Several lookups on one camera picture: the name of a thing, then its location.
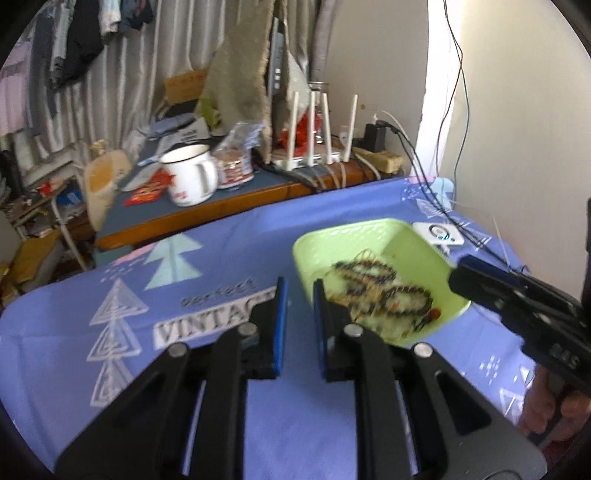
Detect light blue shirt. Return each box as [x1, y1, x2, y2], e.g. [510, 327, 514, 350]
[99, 0, 123, 34]

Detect grey garment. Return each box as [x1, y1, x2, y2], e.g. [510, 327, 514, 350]
[48, 8, 70, 89]

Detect cardboard box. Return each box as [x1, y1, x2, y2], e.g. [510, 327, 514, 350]
[164, 69, 209, 105]

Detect black wall cables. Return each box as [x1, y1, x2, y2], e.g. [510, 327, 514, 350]
[406, 0, 490, 245]

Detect blue printed tablecloth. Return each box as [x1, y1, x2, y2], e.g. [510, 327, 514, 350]
[0, 175, 548, 480]

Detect dark shorts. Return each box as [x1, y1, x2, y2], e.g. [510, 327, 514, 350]
[121, 0, 156, 29]

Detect shoe rack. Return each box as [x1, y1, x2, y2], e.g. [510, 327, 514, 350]
[0, 152, 94, 274]

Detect white router with antennas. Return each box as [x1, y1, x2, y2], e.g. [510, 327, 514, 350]
[271, 91, 360, 171]

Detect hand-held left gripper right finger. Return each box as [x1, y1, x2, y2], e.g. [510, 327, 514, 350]
[312, 278, 548, 480]

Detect dark jacket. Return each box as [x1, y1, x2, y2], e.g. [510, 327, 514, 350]
[62, 0, 105, 85]

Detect wooden desk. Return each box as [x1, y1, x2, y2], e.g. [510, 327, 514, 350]
[95, 152, 408, 253]

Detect white enamel mug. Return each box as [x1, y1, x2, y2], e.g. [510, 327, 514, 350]
[159, 144, 219, 208]

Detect white zip tie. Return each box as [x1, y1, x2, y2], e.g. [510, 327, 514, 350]
[491, 216, 509, 265]

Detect silver curtain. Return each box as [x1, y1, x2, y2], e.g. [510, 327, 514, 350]
[0, 0, 278, 155]

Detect pink t-shirt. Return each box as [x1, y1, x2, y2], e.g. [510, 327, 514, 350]
[0, 45, 34, 136]

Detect person's right hand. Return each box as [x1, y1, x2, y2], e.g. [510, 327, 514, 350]
[521, 368, 591, 446]

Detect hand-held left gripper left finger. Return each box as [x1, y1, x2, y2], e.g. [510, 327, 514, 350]
[54, 276, 291, 480]

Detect light blue cloth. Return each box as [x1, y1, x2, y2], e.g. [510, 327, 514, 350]
[433, 177, 459, 205]

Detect red ornament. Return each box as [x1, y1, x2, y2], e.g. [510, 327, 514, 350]
[281, 113, 325, 147]

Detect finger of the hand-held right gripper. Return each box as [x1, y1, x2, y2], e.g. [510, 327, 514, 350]
[449, 269, 509, 320]
[457, 255, 533, 291]

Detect brown wooden bead bracelet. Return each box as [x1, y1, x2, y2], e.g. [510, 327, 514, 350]
[330, 263, 398, 315]

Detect black charger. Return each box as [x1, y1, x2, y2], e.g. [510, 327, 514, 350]
[363, 122, 389, 153]

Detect red envelope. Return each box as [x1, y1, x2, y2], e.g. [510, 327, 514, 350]
[124, 182, 167, 206]

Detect folded blue clothes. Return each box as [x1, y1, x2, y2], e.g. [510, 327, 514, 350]
[137, 115, 195, 140]

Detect small white square device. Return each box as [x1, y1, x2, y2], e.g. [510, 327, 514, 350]
[412, 222, 464, 248]

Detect brown cardboard piece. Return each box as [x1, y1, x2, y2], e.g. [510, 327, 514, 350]
[8, 228, 64, 283]

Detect dark blue bead bracelet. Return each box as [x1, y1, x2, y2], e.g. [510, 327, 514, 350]
[332, 260, 441, 331]

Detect crumpled clear plastic bag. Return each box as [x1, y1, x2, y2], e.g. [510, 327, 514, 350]
[226, 120, 267, 153]

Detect beige power strip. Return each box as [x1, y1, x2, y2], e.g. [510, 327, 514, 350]
[353, 146, 405, 174]

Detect green plastic tray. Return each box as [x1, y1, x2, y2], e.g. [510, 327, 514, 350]
[292, 218, 472, 348]

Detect beige cover cloth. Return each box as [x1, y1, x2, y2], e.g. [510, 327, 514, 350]
[196, 0, 311, 163]

